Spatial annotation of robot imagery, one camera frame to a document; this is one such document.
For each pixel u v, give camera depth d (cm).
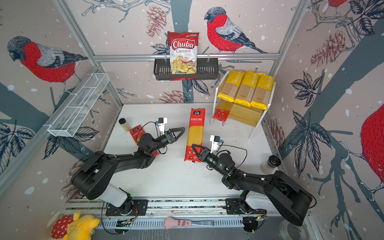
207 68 95
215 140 72
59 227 63
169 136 70
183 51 85
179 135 76
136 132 101
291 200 42
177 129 72
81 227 63
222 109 93
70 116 74
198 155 71
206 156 68
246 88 80
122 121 98
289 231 64
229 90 80
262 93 78
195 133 77
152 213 73
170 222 67
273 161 78
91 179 44
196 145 74
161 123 75
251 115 94
